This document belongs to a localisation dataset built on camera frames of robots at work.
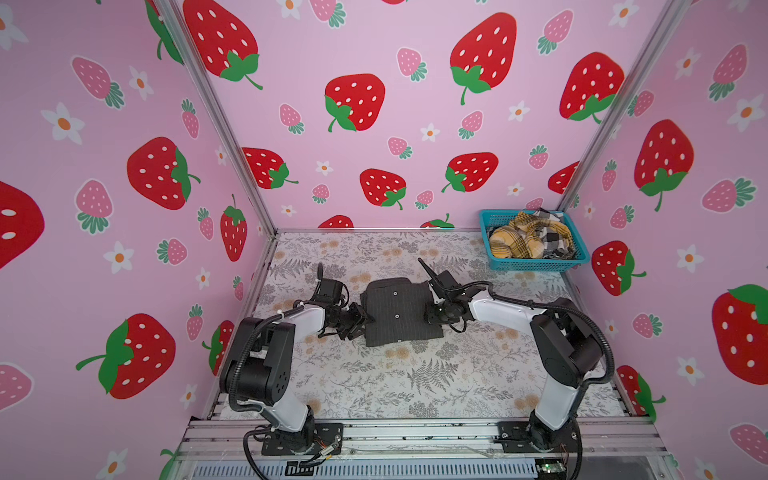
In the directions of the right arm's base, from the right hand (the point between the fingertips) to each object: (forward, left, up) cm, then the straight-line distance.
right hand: (426, 315), depth 94 cm
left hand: (-5, +16, +1) cm, 17 cm away
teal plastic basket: (+43, -25, +6) cm, 50 cm away
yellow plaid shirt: (+32, -33, +7) cm, 47 cm away
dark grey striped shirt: (0, +9, +2) cm, 9 cm away
